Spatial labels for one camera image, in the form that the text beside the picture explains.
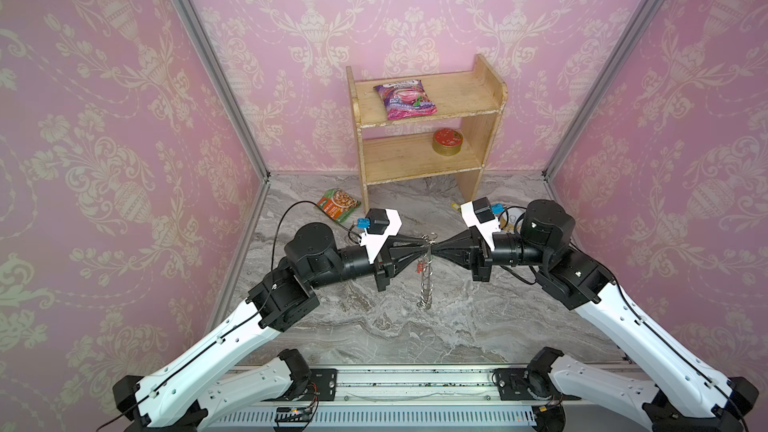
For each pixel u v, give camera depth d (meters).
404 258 0.52
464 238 0.53
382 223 0.43
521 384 0.73
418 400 0.73
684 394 0.38
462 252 0.52
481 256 0.50
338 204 1.09
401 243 0.52
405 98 0.76
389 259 0.47
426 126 1.09
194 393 0.40
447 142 0.97
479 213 0.47
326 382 0.74
